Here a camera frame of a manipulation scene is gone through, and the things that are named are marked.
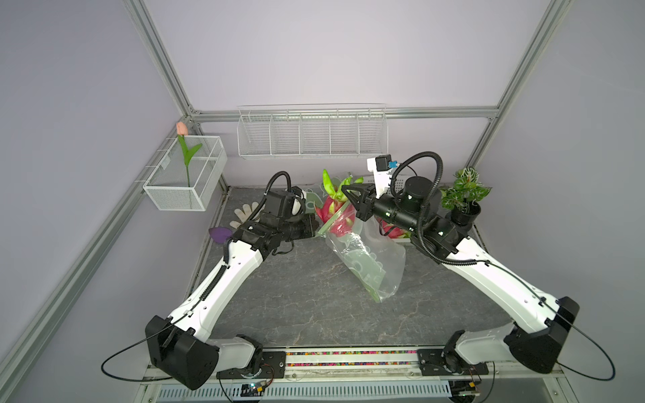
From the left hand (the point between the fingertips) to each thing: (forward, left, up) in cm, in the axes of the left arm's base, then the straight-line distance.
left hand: (319, 225), depth 74 cm
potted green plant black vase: (+9, -48, -1) cm, 49 cm away
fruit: (-11, -19, +10) cm, 24 cm away
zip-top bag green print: (-4, -16, -10) cm, 19 cm away
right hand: (-1, -6, +17) cm, 18 cm away
